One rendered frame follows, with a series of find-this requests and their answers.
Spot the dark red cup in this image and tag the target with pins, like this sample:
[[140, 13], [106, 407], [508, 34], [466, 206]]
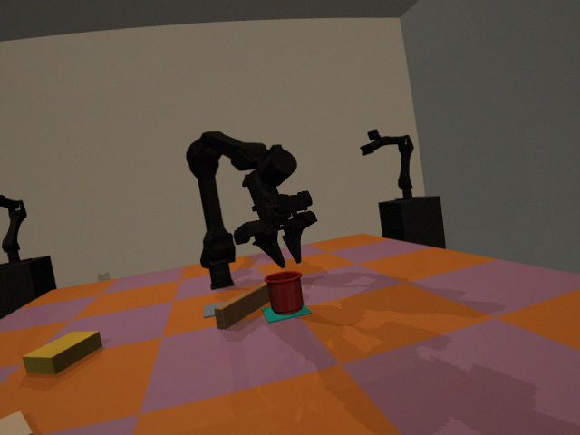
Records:
[[285, 292]]

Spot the yellow rectangular block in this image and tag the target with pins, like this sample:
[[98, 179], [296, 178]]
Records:
[[59, 354]]

